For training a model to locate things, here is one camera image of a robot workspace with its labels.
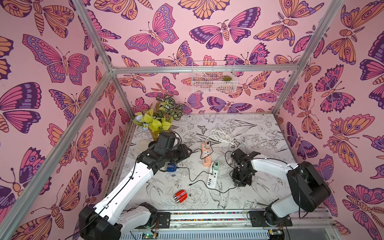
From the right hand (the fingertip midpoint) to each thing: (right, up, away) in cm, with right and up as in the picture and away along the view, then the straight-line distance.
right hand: (234, 183), depth 86 cm
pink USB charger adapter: (-15, +21, +8) cm, 27 cm away
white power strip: (-12, +3, 0) cm, 13 cm away
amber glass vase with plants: (-43, +37, 0) cm, 57 cm away
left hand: (-24, +20, -11) cm, 33 cm away
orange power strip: (-15, +11, +6) cm, 20 cm away
